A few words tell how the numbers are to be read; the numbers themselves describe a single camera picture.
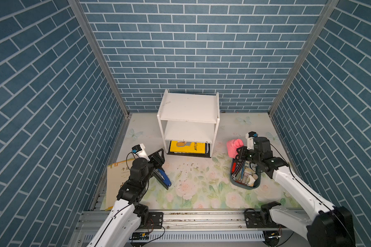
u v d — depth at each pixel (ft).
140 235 2.36
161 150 2.48
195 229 2.38
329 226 1.28
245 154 2.42
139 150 2.19
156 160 2.22
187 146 2.99
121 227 1.62
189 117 2.33
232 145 2.77
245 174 2.87
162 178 2.82
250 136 2.45
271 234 2.33
